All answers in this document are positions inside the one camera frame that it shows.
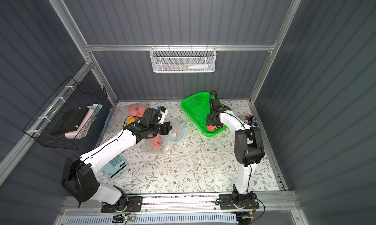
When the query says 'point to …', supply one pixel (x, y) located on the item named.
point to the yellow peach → (129, 121)
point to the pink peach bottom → (210, 127)
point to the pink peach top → (155, 139)
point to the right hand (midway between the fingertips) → (212, 122)
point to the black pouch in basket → (71, 121)
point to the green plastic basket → (198, 106)
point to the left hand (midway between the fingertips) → (174, 128)
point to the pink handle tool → (72, 135)
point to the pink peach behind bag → (132, 107)
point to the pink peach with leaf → (133, 111)
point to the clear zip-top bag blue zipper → (127, 112)
